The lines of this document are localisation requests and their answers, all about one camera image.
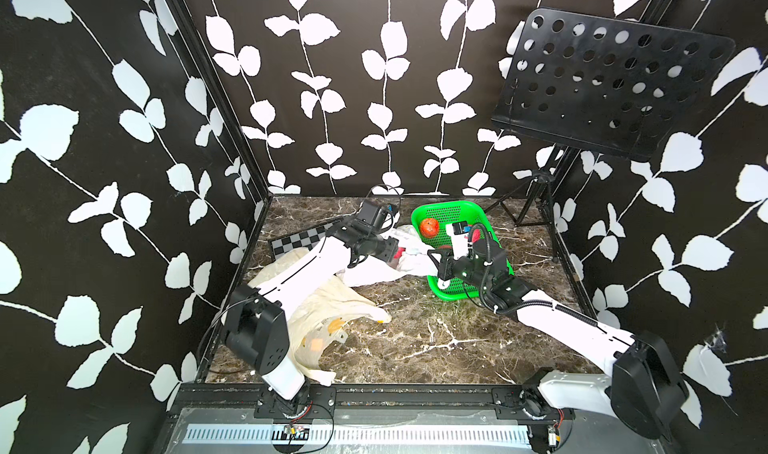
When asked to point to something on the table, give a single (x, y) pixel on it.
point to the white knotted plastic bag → (415, 262)
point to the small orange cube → (316, 344)
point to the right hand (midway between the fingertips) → (426, 249)
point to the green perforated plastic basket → (444, 213)
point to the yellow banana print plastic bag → (314, 317)
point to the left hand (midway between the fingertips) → (391, 240)
